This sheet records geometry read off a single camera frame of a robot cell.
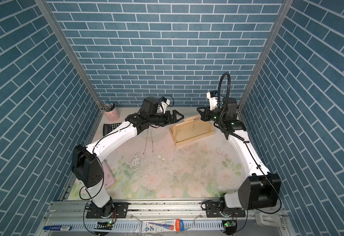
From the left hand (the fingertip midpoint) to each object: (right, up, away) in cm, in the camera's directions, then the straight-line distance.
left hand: (183, 119), depth 77 cm
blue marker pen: (-59, -51, -9) cm, 79 cm away
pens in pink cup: (-53, +9, +26) cm, 60 cm away
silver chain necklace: (-25, -21, +19) cm, 38 cm away
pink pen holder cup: (-50, +3, +28) cm, 58 cm away
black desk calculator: (-54, -6, +28) cm, 61 cm away
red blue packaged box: (-10, -51, -8) cm, 52 cm away
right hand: (+9, +5, 0) cm, 10 cm away
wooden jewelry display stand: (+8, -7, +29) cm, 31 cm away
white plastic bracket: (+42, -49, -7) cm, 65 cm away
